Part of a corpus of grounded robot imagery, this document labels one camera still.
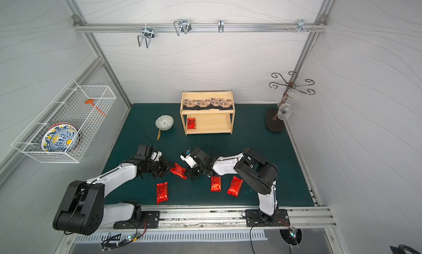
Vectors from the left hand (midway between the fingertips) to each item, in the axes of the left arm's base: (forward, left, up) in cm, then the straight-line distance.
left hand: (174, 167), depth 86 cm
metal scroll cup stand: (+35, -61, -4) cm, 70 cm away
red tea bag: (+30, -5, +1) cm, 30 cm away
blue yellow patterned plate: (-2, +38, +32) cm, 50 cm away
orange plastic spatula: (+21, +39, +28) cm, 53 cm away
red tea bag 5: (-8, -32, -3) cm, 33 cm away
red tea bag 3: (-1, -3, -1) cm, 3 cm away
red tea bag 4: (-7, -22, -2) cm, 24 cm away
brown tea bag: (+32, -22, +18) cm, 43 cm away
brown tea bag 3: (+31, -7, +17) cm, 36 cm away
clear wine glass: (+26, -59, +19) cm, 67 cm away
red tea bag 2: (-12, +4, -2) cm, 13 cm away
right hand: (-1, -5, -3) cm, 6 cm away
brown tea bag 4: (+32, -27, +17) cm, 45 cm away
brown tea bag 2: (+31, -14, +17) cm, 39 cm away
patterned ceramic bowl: (+32, +13, -1) cm, 35 cm away
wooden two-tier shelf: (+34, -17, -2) cm, 38 cm away
